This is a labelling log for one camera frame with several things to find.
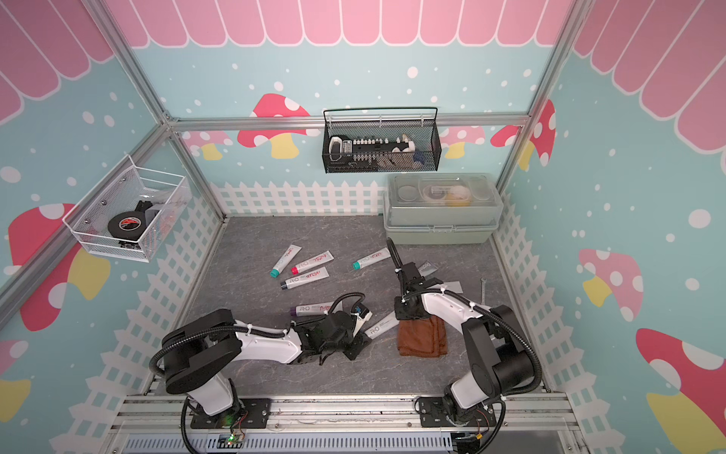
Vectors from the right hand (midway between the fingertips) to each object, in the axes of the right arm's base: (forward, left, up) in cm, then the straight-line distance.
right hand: (403, 311), depth 91 cm
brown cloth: (-9, -5, +1) cm, 10 cm away
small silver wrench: (+11, -29, -2) cm, 31 cm away
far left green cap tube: (+21, +43, +1) cm, 47 cm away
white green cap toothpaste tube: (+21, +10, +1) cm, 24 cm away
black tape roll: (+8, +71, +34) cm, 79 cm away
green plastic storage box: (+36, -16, +11) cm, 42 cm away
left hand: (-10, +12, -1) cm, 16 cm away
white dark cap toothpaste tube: (+12, +34, +1) cm, 36 cm away
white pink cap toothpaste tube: (+20, +32, 0) cm, 38 cm away
